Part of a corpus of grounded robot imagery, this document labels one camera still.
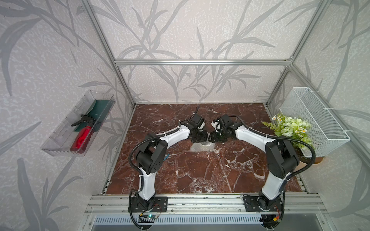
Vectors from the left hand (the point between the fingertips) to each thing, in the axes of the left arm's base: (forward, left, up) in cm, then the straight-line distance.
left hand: (208, 139), depth 91 cm
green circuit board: (-40, +30, -7) cm, 50 cm away
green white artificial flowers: (-7, -37, +24) cm, 45 cm away
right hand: (+1, -1, -1) cm, 2 cm away
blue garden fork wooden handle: (-8, +27, -8) cm, 29 cm away
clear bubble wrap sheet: (-4, +7, -1) cm, 8 cm away
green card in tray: (+1, +58, +25) cm, 63 cm away
